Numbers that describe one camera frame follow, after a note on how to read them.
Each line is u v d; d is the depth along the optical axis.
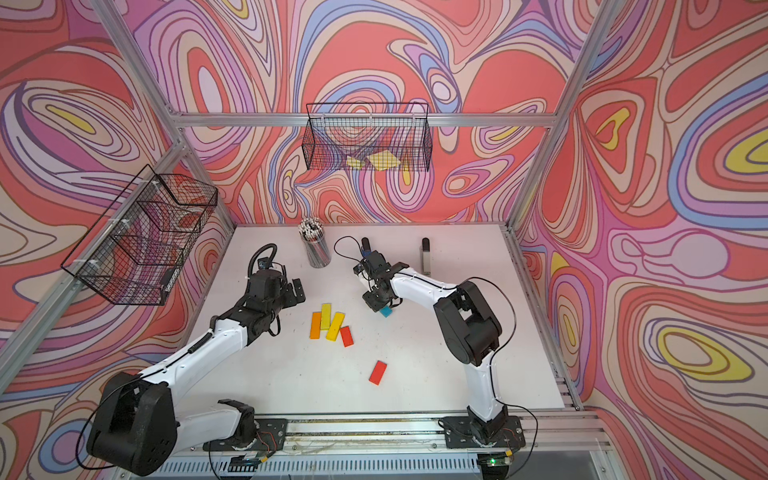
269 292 0.66
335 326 0.91
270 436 0.72
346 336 0.91
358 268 0.87
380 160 0.91
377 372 0.83
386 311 0.90
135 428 0.40
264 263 0.74
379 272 0.75
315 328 0.91
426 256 1.06
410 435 0.75
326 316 0.94
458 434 0.72
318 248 1.01
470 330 0.52
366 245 1.07
